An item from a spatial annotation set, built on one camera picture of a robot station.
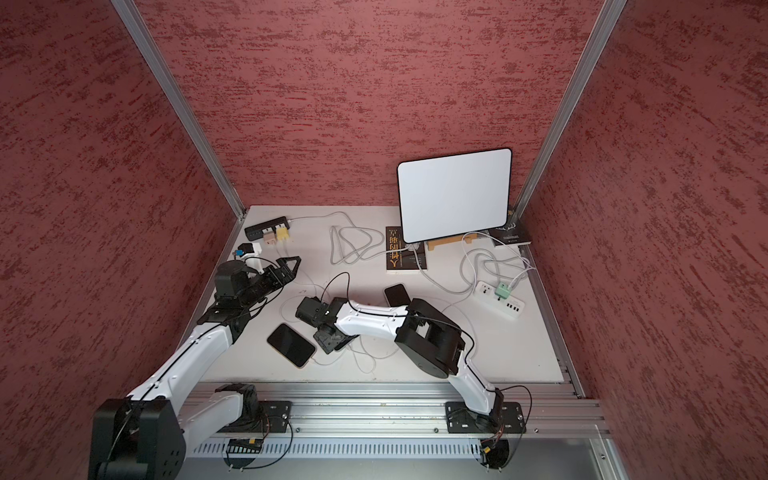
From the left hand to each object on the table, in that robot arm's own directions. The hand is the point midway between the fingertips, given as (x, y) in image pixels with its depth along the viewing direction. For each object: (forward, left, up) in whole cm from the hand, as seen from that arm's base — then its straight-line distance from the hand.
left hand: (292, 268), depth 84 cm
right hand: (-13, -13, -17) cm, 26 cm away
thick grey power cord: (+17, -9, -16) cm, 25 cm away
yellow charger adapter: (+27, +14, -16) cm, 34 cm away
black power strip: (+26, +22, -13) cm, 36 cm away
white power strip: (+1, -59, -14) cm, 61 cm away
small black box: (+29, -77, -17) cm, 83 cm away
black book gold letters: (+14, -34, -15) cm, 40 cm away
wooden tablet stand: (+23, -57, -14) cm, 64 cm away
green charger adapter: (0, -64, -11) cm, 65 cm away
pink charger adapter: (+23, +18, -15) cm, 33 cm away
